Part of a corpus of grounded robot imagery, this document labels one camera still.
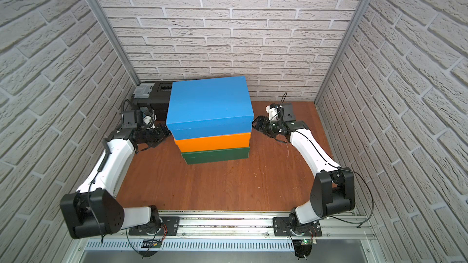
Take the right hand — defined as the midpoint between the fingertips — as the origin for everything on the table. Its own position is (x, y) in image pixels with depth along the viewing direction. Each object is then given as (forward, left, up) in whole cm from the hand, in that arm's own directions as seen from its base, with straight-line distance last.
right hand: (257, 126), depth 84 cm
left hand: (0, +39, +1) cm, 39 cm away
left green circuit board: (-41, +47, -21) cm, 66 cm away
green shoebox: (-8, +28, -12) cm, 31 cm away
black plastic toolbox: (+27, +55, -2) cm, 61 cm away
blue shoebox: (-1, +20, +15) cm, 25 cm away
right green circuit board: (-45, -16, -20) cm, 51 cm away
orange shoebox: (-8, +20, 0) cm, 22 cm away
